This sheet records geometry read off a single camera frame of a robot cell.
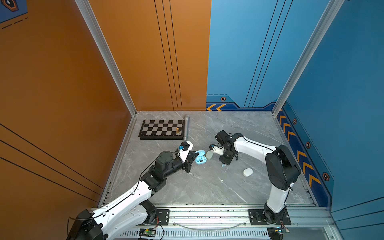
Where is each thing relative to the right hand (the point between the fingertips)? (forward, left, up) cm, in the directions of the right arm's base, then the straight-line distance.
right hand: (224, 158), depth 92 cm
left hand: (-7, +17, +20) cm, 26 cm away
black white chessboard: (+22, +42, +2) cm, 47 cm away
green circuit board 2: (-37, -21, -3) cm, 43 cm away
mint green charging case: (+3, +10, 0) cm, 10 cm away
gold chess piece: (+19, +30, +4) cm, 36 cm away
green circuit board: (-37, +41, -4) cm, 56 cm away
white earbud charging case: (-8, -13, -1) cm, 15 cm away
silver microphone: (+33, +26, +2) cm, 42 cm away
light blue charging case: (-10, +15, +18) cm, 25 cm away
